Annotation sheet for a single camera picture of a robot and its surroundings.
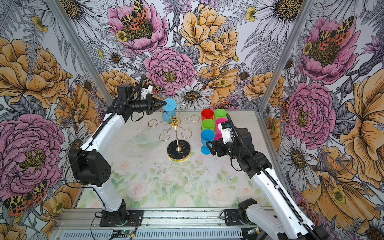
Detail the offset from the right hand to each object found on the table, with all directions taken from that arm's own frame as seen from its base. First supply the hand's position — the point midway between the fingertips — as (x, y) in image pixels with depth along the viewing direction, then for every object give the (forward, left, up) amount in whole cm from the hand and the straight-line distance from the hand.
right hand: (213, 146), depth 72 cm
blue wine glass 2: (+14, +2, -11) cm, 18 cm away
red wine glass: (+34, 0, -13) cm, 37 cm away
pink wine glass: (+21, -7, -20) cm, 30 cm away
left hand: (+19, +23, +9) cm, 31 cm away
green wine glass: (+23, 0, -10) cm, 25 cm away
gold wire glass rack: (+13, +20, -24) cm, 34 cm away
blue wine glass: (+19, +22, +6) cm, 29 cm away
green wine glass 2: (+32, -8, -11) cm, 35 cm away
